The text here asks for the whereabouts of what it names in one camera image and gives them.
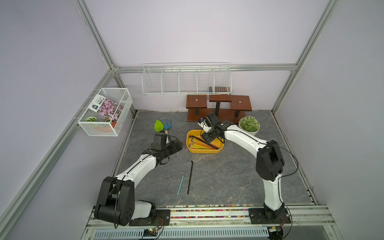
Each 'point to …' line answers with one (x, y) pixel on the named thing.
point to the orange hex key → (201, 144)
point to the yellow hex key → (199, 146)
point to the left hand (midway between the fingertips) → (178, 147)
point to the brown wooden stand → (233, 107)
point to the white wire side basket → (104, 126)
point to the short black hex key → (189, 160)
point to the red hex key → (208, 144)
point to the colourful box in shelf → (219, 89)
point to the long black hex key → (190, 136)
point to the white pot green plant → (249, 124)
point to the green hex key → (198, 147)
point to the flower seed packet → (106, 107)
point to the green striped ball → (91, 118)
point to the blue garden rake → (166, 126)
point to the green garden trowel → (158, 126)
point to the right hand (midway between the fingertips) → (207, 133)
